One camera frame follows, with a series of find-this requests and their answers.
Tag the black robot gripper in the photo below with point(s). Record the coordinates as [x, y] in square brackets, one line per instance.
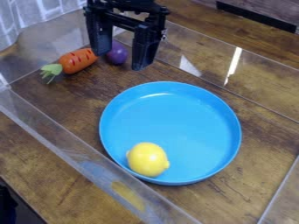
[142, 16]

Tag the purple toy eggplant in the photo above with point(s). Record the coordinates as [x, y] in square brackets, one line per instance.
[116, 56]

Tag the orange toy carrot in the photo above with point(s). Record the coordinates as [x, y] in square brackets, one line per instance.
[71, 63]

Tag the blue round plastic tray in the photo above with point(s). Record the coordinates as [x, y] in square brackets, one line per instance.
[183, 118]

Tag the yellow toy lemon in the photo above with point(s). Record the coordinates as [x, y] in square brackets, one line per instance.
[147, 159]

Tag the clear acrylic enclosure wall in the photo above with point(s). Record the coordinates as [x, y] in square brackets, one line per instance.
[54, 161]

